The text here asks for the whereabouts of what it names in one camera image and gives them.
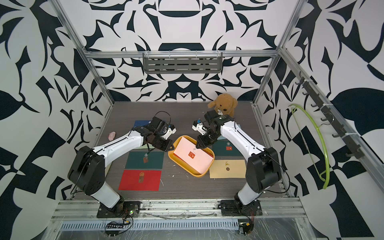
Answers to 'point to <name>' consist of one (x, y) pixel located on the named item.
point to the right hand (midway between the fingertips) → (199, 143)
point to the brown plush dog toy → (224, 103)
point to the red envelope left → (140, 180)
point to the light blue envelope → (221, 137)
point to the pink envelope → (196, 158)
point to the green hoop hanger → (328, 170)
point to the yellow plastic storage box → (183, 165)
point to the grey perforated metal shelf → (182, 62)
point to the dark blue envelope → (138, 123)
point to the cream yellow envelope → (228, 168)
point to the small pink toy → (111, 136)
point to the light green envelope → (145, 147)
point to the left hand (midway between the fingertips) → (172, 145)
